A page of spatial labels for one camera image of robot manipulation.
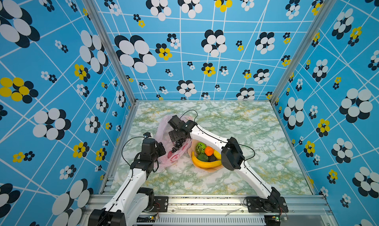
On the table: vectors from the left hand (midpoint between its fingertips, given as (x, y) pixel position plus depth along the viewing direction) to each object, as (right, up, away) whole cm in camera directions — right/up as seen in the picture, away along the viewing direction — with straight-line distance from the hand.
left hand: (163, 143), depth 86 cm
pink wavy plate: (+17, -4, +2) cm, 17 cm away
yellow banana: (+24, -10, -6) cm, 27 cm away
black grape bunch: (+8, -1, +6) cm, 11 cm away
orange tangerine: (+26, -3, -4) cm, 27 cm away
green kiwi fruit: (+22, -3, 0) cm, 22 cm away
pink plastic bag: (+3, -7, +5) cm, 9 cm away
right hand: (+8, +5, +10) cm, 14 cm away
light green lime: (+23, -7, -4) cm, 24 cm away
